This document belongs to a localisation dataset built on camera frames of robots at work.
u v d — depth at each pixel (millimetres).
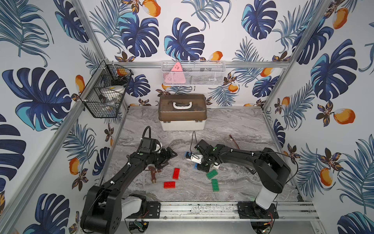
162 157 749
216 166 877
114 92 799
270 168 504
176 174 857
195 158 768
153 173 857
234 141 1015
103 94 818
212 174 856
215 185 817
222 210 759
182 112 902
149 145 679
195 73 940
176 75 898
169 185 815
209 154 683
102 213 399
